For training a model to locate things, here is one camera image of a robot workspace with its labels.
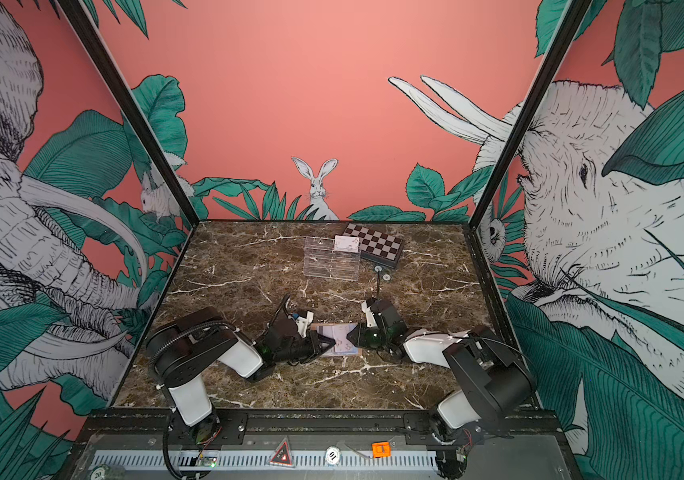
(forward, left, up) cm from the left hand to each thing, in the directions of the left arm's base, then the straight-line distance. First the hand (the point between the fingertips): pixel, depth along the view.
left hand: (339, 342), depth 85 cm
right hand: (+2, -2, -1) cm, 3 cm away
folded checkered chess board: (+36, -15, -1) cm, 39 cm away
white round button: (-27, +2, -2) cm, 27 cm away
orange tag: (-26, -10, 0) cm, 28 cm away
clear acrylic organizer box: (+32, +6, -2) cm, 32 cm away
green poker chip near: (+25, -17, -4) cm, 30 cm away
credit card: (+34, -4, +4) cm, 34 cm away
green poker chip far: (+29, -15, -4) cm, 33 cm away
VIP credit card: (+4, 0, -3) cm, 5 cm away
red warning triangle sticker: (-26, +14, -2) cm, 30 cm away
